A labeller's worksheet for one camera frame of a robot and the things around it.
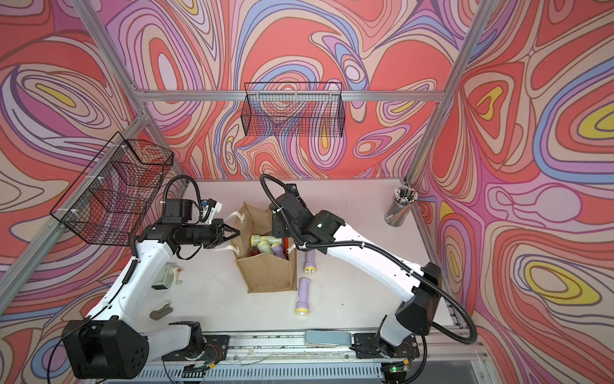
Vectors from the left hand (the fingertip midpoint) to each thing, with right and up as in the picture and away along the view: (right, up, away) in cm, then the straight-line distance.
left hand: (240, 233), depth 76 cm
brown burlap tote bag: (+7, -13, 0) cm, 14 cm away
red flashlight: (+13, -7, +15) cm, 22 cm away
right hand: (+14, +2, -3) cm, 15 cm away
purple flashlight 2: (+23, -14, +12) cm, 29 cm away
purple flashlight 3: (+20, -24, +4) cm, 32 cm away
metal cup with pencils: (+58, +7, +20) cm, 62 cm away
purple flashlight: (+11, -8, +12) cm, 18 cm away
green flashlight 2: (+6, -6, +10) cm, 13 cm away
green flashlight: (+2, -4, +13) cm, 14 cm away
